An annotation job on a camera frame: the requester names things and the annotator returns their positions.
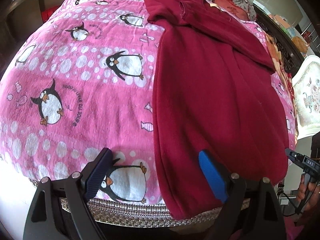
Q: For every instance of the dark red fleece garment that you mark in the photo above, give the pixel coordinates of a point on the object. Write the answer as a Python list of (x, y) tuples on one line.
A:
[(212, 91)]

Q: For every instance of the red embroidered pillow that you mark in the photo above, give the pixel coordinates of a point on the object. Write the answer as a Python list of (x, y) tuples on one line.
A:
[(234, 9)]

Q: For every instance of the pink penguin print blanket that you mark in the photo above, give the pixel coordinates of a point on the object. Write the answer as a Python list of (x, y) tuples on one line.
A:
[(84, 81)]

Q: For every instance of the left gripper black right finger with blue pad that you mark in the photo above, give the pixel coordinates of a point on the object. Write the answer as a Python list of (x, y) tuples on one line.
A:
[(248, 207)]

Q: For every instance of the dark carved wooden headboard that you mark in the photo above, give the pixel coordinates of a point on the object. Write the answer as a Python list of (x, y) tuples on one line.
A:
[(291, 55)]

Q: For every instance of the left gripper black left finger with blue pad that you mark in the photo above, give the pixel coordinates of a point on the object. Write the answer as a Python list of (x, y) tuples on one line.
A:
[(45, 218)]

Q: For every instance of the white floral embroidered cushion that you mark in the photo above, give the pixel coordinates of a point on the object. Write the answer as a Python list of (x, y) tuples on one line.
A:
[(306, 90)]

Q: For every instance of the person's right hand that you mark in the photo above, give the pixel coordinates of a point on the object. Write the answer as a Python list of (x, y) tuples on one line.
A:
[(309, 192)]

